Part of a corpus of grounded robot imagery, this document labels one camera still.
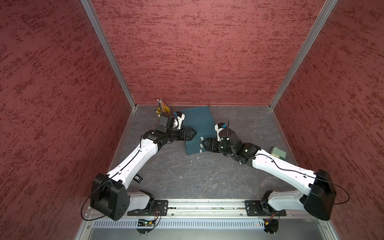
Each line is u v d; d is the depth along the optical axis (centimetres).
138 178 81
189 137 69
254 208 74
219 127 71
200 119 84
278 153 90
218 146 67
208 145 68
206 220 73
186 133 70
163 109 103
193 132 76
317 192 39
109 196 39
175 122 64
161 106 102
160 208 74
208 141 68
